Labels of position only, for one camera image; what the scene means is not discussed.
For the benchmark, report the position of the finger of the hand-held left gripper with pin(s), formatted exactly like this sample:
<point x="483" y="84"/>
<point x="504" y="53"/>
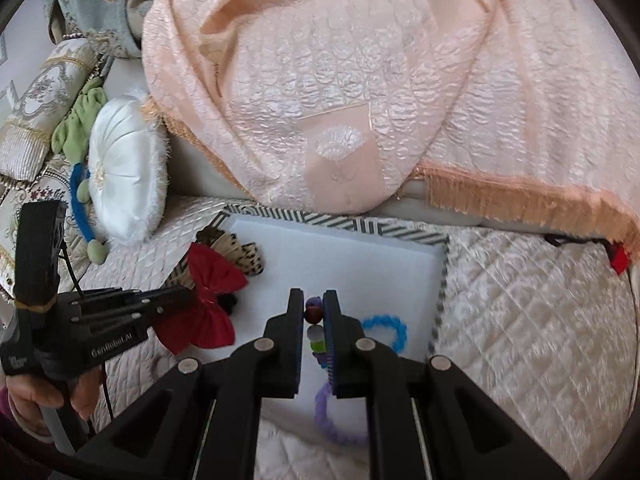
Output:
<point x="110" y="296"/>
<point x="115" y="316"/>

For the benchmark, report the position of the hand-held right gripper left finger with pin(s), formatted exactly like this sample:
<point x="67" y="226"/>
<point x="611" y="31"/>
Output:
<point x="300" y="340"/>

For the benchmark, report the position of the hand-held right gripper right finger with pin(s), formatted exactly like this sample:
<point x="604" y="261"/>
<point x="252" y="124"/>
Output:
<point x="330" y="340"/>

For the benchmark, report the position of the striped box with white inside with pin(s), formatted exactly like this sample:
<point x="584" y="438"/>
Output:
<point x="350" y="260"/>

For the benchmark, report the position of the red fabric bow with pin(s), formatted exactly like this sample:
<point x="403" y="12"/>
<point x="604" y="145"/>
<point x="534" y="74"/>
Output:
<point x="210" y="280"/>

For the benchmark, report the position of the person's left hand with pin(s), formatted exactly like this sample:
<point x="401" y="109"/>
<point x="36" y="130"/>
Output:
<point x="30" y="400"/>

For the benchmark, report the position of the leopard print bow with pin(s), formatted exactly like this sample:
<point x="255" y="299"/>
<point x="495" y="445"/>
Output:
<point x="250" y="260"/>

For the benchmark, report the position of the white round satin cushion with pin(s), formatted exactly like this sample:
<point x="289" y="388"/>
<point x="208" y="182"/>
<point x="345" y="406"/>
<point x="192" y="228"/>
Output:
<point x="125" y="170"/>

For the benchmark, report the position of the green plush toy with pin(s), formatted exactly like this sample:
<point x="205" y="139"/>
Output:
<point x="80" y="115"/>

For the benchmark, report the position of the cream ornate bolster pillow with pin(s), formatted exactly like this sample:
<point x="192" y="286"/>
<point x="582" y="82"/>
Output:
<point x="45" y="90"/>

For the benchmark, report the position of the cream quilted seat cover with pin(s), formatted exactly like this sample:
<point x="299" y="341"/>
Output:
<point x="525" y="335"/>

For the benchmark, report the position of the blue-grey floral cushion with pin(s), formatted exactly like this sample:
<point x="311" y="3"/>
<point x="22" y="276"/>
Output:
<point x="90" y="0"/>

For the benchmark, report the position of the peach fringed throw cloth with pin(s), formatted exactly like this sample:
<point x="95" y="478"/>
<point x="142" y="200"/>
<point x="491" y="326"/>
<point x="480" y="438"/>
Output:
<point x="350" y="60"/>

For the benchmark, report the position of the small red object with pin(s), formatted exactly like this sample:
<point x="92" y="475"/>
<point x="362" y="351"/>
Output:
<point x="620" y="259"/>

